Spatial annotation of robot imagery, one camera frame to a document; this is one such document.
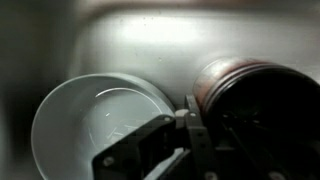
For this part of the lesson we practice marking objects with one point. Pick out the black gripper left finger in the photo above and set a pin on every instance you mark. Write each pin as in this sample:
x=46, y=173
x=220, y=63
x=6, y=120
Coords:
x=133, y=153

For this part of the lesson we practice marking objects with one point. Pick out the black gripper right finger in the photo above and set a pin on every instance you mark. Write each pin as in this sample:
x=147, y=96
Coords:
x=263, y=160

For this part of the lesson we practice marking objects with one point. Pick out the stainless steel sink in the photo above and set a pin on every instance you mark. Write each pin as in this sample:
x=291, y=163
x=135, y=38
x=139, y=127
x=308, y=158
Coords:
x=160, y=40

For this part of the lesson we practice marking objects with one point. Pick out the pale blue bowl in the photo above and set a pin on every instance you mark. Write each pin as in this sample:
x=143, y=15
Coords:
x=73, y=126

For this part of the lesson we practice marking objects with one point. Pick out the brown glass jar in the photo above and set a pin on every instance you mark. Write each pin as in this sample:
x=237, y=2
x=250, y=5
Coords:
x=216, y=76

